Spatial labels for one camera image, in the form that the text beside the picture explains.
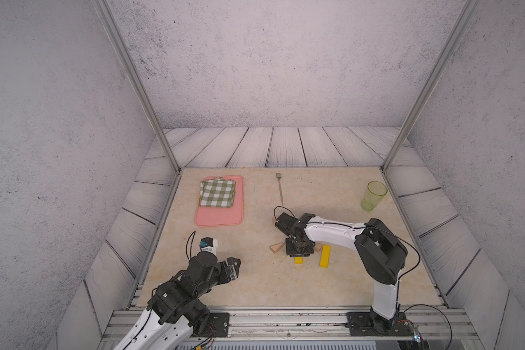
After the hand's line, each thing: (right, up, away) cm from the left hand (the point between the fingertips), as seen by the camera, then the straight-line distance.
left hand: (236, 265), depth 75 cm
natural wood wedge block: (+14, +2, +14) cm, 20 cm away
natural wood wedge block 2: (+31, +3, +13) cm, 33 cm away
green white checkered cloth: (-14, +23, +35) cm, 44 cm away
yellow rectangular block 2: (+34, -1, +14) cm, 37 cm away
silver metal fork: (+16, +31, +41) cm, 54 cm away
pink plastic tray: (-14, +12, +29) cm, 35 cm away
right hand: (+22, -1, +14) cm, 26 cm away
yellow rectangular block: (+23, -3, +12) cm, 26 cm away
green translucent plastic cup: (+56, +24, +19) cm, 64 cm away
